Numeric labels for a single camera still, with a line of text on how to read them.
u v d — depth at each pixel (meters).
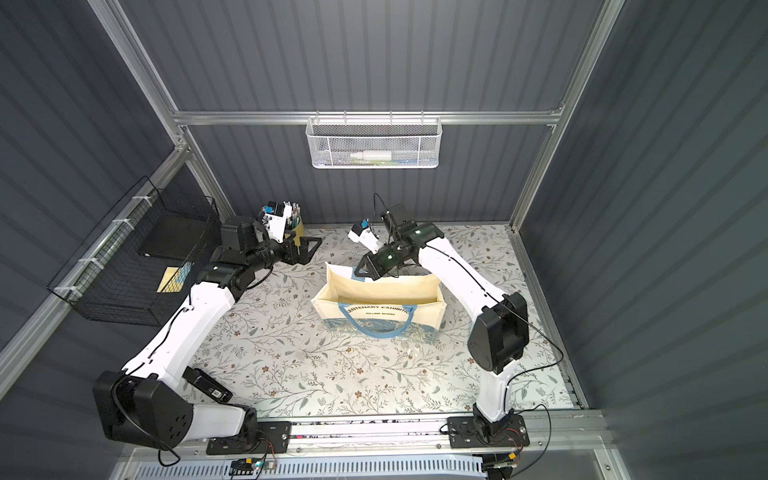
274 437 0.74
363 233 0.71
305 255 0.70
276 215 0.66
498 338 0.47
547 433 0.72
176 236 0.77
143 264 0.75
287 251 0.68
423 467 0.77
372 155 0.89
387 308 0.77
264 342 0.90
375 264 0.70
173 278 0.64
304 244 0.69
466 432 0.73
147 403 0.39
